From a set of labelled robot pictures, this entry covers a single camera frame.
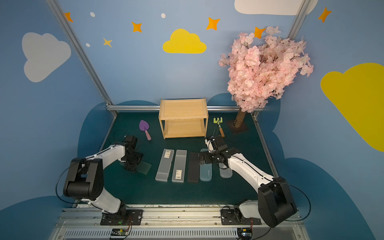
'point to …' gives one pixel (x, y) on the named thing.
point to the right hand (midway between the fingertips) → (207, 155)
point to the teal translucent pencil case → (205, 170)
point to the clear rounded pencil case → (225, 172)
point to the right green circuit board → (244, 233)
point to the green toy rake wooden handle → (219, 121)
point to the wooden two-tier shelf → (185, 117)
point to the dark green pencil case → (142, 166)
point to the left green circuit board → (119, 232)
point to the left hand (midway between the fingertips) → (141, 160)
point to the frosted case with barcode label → (179, 166)
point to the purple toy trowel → (144, 126)
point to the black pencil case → (193, 168)
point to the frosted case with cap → (162, 174)
